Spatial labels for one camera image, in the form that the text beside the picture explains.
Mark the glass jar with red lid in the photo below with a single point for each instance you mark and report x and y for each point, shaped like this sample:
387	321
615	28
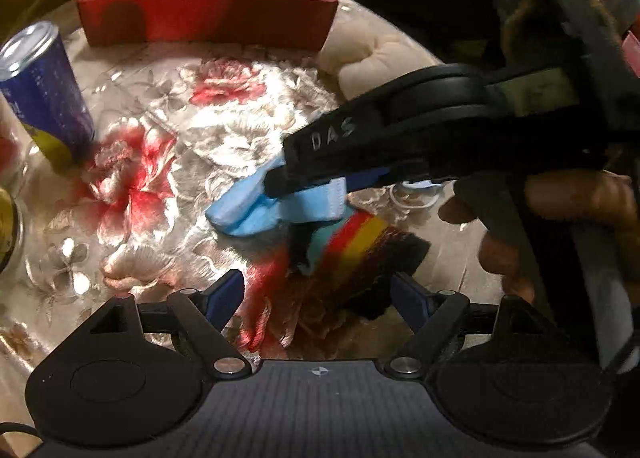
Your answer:
7	228

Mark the blue face mask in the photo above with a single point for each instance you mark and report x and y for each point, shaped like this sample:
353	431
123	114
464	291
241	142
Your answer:
240	210

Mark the blue drink can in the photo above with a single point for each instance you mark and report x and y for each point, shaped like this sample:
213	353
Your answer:
45	98

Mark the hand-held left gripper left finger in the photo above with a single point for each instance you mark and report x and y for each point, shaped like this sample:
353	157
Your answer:
225	295

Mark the brown plush toy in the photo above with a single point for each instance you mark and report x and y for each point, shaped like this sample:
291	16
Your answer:
530	18

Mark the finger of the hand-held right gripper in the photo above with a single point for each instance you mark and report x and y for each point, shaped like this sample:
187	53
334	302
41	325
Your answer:
300	184

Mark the person's right hand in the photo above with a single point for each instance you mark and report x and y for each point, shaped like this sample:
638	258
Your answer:
575	198

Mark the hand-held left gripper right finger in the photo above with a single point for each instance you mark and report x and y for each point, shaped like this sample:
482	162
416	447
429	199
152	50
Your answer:
407	298

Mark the floral tablecloth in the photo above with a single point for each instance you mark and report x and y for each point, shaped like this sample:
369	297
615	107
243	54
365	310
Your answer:
225	88

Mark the rainbow striped sock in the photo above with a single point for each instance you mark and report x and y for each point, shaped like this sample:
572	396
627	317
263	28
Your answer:
360	248

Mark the beige plush cushion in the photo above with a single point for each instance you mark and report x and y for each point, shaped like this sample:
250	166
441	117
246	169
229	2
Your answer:
370	58

